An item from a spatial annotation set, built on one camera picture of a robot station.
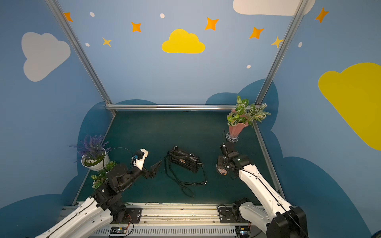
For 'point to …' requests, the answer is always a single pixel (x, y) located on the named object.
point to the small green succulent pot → (99, 179)
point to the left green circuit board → (118, 230)
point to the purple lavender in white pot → (93, 153)
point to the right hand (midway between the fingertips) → (224, 160)
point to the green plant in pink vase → (242, 116)
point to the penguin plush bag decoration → (223, 171)
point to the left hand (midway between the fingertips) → (154, 155)
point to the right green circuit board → (243, 231)
